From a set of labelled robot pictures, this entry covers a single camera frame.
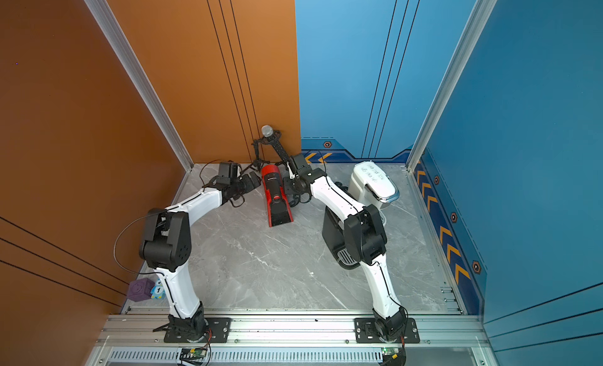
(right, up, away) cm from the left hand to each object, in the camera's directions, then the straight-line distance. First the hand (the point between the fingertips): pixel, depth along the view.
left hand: (256, 179), depth 100 cm
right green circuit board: (+48, -54, -30) cm, 78 cm away
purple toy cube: (-33, -37, -23) cm, 55 cm away
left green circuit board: (-14, -56, -28) cm, 64 cm away
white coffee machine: (+45, -3, -18) cm, 48 cm away
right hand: (+14, -3, -4) cm, 15 cm away
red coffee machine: (+11, -12, -12) cm, 21 cm away
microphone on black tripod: (+5, +19, 0) cm, 20 cm away
